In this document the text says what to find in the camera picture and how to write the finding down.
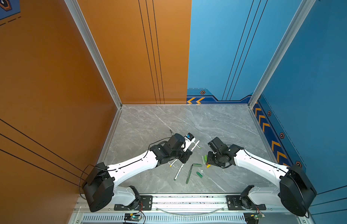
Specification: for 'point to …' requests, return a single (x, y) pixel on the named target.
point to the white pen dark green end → (172, 133)
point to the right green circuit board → (252, 218)
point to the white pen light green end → (198, 146)
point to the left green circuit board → (131, 217)
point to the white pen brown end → (197, 143)
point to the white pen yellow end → (170, 165)
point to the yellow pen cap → (208, 165)
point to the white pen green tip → (178, 172)
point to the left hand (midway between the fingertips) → (192, 150)
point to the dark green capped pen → (189, 175)
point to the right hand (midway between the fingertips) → (208, 161)
